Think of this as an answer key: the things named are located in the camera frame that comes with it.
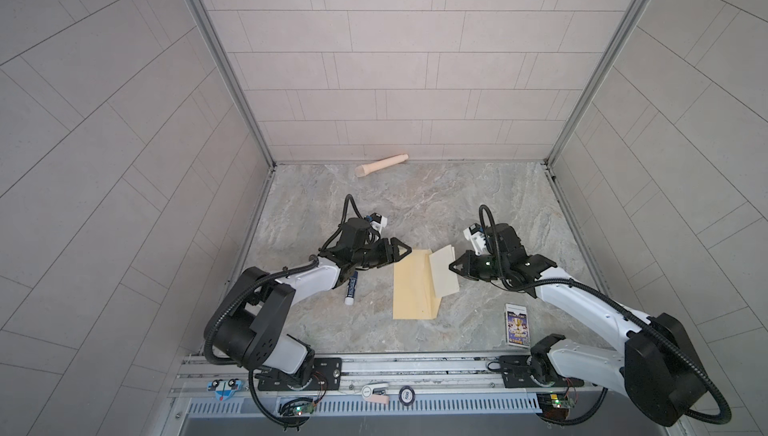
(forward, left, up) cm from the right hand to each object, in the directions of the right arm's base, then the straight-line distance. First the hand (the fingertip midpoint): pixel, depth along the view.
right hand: (448, 269), depth 80 cm
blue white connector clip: (-23, +55, -5) cm, 60 cm away
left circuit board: (-28, +36, -5) cm, 45 cm away
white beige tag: (-25, +20, -7) cm, 33 cm away
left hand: (+6, +9, +1) cm, 11 cm away
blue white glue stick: (-4, +28, -7) cm, 29 cm away
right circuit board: (-30, -21, -10) cm, 38 cm away
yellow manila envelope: (-2, +9, -9) cm, 13 cm away
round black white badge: (-26, +13, -8) cm, 31 cm away
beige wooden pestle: (+43, +24, -3) cm, 50 cm away
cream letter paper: (-2, +1, -3) cm, 3 cm away
